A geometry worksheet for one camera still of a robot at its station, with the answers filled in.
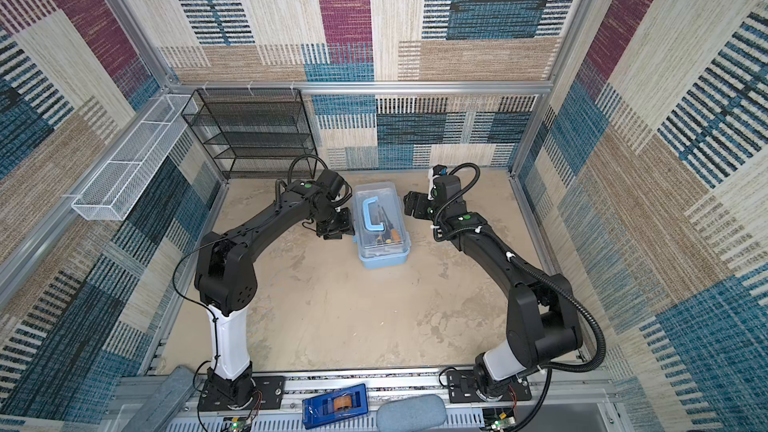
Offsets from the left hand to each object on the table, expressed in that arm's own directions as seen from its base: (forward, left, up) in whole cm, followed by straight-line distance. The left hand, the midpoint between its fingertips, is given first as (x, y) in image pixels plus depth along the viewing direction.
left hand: (353, 229), depth 91 cm
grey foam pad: (-45, -16, -7) cm, 48 cm away
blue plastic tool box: (+1, -8, 0) cm, 8 cm away
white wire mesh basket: (-4, +54, +22) cm, 59 cm away
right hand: (+4, -19, +8) cm, 21 cm away
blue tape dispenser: (-44, +2, -6) cm, 44 cm away
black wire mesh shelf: (+39, +37, +6) cm, 54 cm away
